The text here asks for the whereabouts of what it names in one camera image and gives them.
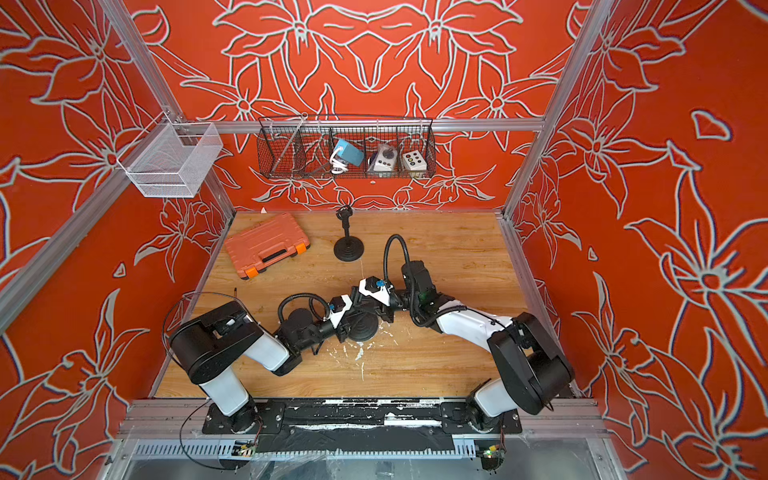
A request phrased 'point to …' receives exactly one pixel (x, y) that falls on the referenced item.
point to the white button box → (415, 163)
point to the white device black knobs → (385, 161)
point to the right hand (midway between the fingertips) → (355, 303)
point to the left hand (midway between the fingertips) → (362, 306)
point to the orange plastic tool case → (266, 245)
